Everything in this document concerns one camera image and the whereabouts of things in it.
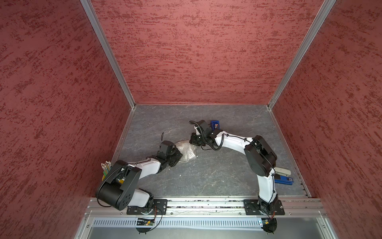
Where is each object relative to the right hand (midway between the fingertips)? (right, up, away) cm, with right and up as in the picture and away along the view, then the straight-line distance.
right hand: (189, 144), depth 92 cm
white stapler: (+54, -15, -9) cm, 57 cm away
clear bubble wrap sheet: (-1, -3, -2) cm, 4 cm away
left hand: (-3, -8, -1) cm, 9 cm away
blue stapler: (+54, -19, -11) cm, 58 cm away
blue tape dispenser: (+18, +12, +9) cm, 24 cm away
